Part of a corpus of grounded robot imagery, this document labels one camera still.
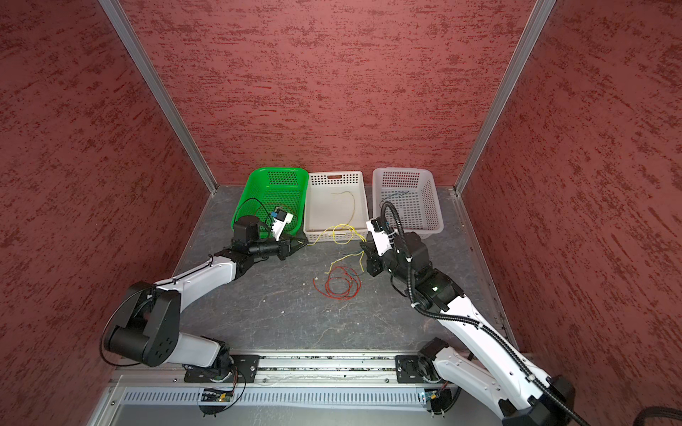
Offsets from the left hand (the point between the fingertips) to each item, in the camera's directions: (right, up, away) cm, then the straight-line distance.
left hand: (305, 246), depth 84 cm
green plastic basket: (-23, +22, +34) cm, 47 cm away
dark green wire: (+37, +19, +34) cm, 54 cm away
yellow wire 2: (+12, -2, +19) cm, 22 cm away
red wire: (+12, -15, +8) cm, 21 cm away
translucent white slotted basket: (+44, +19, +34) cm, 59 cm away
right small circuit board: (+39, -41, -12) cm, 58 cm away
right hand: (+18, 0, -11) cm, 21 cm away
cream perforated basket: (+8, +13, +29) cm, 33 cm away
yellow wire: (+17, +15, +30) cm, 37 cm away
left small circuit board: (-21, -40, -12) cm, 47 cm away
